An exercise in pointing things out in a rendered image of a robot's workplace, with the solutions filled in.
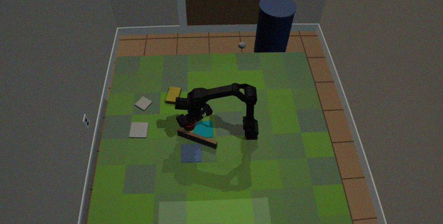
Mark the yellow rectangular block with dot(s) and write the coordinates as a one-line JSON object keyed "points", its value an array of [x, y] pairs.
{"points": [[172, 94]]}

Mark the dark brown rectangular bar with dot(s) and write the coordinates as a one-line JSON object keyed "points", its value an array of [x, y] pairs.
{"points": [[197, 138]]}

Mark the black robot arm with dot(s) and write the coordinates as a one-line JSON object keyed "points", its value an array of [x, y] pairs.
{"points": [[197, 98]]}

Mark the red cup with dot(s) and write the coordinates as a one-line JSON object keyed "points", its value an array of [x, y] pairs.
{"points": [[189, 128]]}

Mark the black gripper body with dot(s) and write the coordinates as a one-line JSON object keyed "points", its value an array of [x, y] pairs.
{"points": [[182, 120]]}

